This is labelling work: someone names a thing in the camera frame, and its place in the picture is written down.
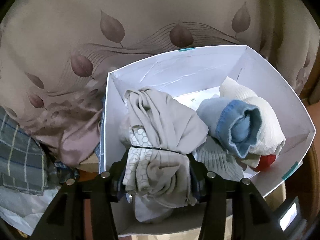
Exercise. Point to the plaid grey green blanket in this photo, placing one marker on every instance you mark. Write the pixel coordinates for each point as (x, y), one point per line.
(24, 165)

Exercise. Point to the light blue sock roll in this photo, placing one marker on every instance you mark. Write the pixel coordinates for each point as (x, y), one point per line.
(234, 123)

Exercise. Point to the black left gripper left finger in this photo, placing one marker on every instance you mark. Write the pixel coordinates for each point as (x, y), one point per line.
(113, 185)

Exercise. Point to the red knitted sock roll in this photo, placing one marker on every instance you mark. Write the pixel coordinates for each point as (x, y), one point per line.
(265, 162)

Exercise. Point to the cream white sock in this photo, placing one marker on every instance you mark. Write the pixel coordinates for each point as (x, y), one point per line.
(271, 139)

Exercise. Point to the blue checked cloth cover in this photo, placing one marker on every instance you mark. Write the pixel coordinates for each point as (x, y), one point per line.
(99, 148)

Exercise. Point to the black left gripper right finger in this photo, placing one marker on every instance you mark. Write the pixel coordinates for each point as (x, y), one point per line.
(198, 177)

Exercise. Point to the grey ribbed sock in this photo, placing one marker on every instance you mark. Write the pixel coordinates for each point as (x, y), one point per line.
(218, 160)

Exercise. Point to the white XINCCI cardboard box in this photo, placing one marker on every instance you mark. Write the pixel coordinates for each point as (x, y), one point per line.
(197, 69)

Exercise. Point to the brown cardboard box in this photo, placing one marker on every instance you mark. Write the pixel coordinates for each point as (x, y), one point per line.
(91, 164)

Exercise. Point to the beige leaf pattern curtain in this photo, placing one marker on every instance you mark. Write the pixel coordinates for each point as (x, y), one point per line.
(56, 54)

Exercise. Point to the beige underwear bundle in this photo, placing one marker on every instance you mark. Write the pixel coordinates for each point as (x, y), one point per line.
(160, 132)

